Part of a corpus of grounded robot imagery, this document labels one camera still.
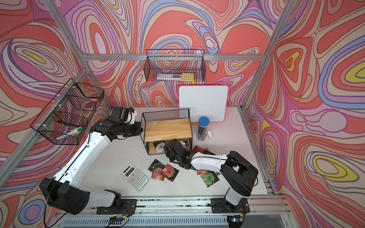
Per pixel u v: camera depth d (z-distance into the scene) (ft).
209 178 2.72
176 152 2.13
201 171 2.82
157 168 2.83
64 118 2.46
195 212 2.41
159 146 2.78
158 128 2.90
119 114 1.89
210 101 3.16
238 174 1.48
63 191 1.24
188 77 2.70
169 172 2.78
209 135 3.23
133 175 2.70
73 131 2.34
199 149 3.07
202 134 3.04
